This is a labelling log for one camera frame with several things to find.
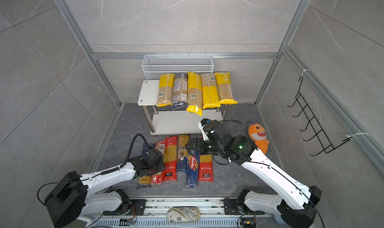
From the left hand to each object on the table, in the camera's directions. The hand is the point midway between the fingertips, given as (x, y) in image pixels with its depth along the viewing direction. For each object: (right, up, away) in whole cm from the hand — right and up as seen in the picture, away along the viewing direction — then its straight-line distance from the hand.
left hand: (164, 163), depth 86 cm
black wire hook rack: (+71, +16, -28) cm, 78 cm away
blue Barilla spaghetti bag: (+17, -3, -5) cm, 18 cm away
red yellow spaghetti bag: (+3, +4, +3) cm, 6 cm away
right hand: (+18, +15, -20) cm, 30 cm away
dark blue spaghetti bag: (+11, +4, +4) cm, 12 cm away
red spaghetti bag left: (-2, -6, -9) cm, 10 cm away
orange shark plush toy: (+58, +16, +7) cm, 61 cm away
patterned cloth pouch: (+13, -18, -18) cm, 28 cm away
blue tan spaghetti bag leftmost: (-9, -7, -8) cm, 14 cm away
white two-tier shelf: (-3, +25, +17) cm, 30 cm away
